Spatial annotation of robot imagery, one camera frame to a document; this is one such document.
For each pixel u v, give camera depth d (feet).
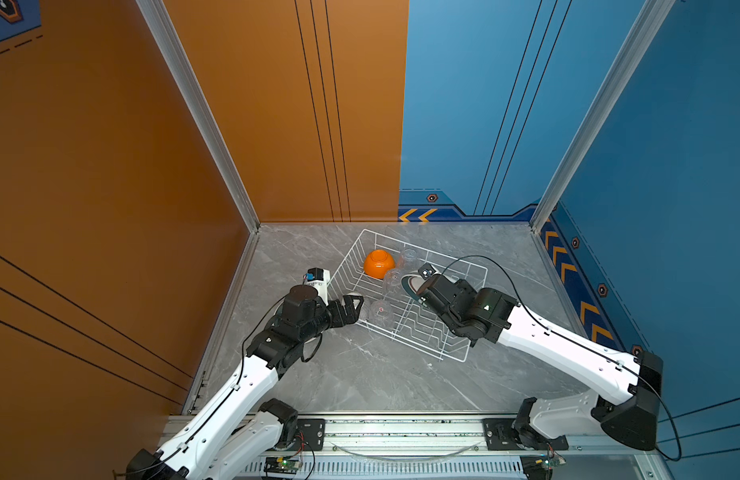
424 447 2.38
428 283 1.80
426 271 2.09
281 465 2.30
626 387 1.29
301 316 1.85
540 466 2.32
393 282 3.25
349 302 2.24
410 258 3.19
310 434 2.42
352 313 2.22
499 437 2.38
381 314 3.01
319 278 2.24
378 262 3.34
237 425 1.53
